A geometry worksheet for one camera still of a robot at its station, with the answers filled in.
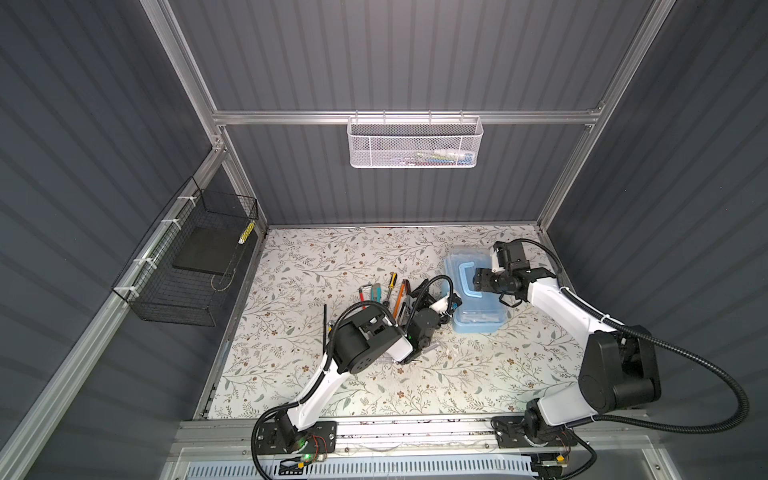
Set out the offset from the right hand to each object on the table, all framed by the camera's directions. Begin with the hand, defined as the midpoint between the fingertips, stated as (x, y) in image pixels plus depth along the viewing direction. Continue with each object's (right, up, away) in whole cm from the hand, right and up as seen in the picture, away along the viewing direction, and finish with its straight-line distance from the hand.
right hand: (489, 283), depth 91 cm
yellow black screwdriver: (-30, 0, +11) cm, 32 cm away
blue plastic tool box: (-4, -8, -3) cm, 10 cm away
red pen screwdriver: (-40, -5, +9) cm, 42 cm away
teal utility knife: (-35, -4, +10) cm, 37 cm away
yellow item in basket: (-70, +16, -8) cm, 72 cm away
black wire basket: (-81, +5, -19) cm, 83 cm away
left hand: (-16, -2, +4) cm, 17 cm away
